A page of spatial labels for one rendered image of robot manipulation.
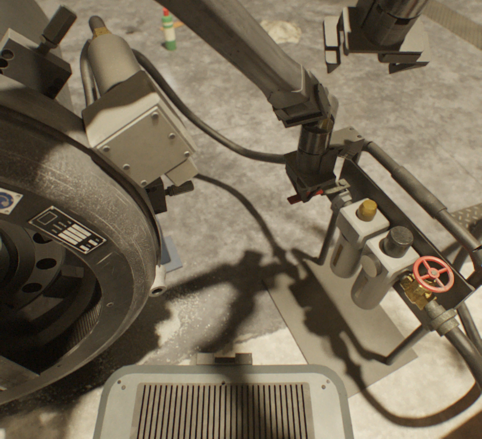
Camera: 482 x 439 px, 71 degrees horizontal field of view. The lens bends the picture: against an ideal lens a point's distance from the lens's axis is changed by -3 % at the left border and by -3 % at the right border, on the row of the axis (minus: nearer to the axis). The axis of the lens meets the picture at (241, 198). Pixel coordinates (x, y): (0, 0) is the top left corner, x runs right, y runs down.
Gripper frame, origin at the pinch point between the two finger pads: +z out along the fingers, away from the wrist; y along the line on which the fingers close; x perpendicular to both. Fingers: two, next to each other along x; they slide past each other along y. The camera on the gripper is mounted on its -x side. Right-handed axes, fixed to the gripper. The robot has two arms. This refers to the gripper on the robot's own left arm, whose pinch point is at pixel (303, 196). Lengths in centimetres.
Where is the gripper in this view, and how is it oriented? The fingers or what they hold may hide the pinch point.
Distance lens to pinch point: 77.7
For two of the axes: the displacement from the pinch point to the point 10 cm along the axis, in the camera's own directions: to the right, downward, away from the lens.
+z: 0.1, 6.5, 7.6
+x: -9.1, 3.2, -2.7
